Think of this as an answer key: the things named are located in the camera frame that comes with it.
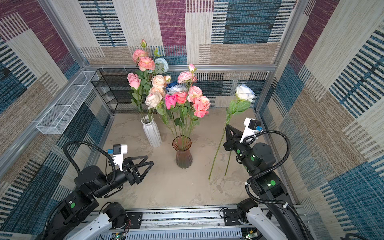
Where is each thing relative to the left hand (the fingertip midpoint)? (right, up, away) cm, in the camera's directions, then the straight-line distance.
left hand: (149, 159), depth 58 cm
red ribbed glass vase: (+11, +3, +21) cm, 24 cm away
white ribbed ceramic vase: (-7, +10, +27) cm, 30 cm away
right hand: (+30, +12, +4) cm, 32 cm away
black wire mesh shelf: (-39, +42, +47) cm, 74 cm away
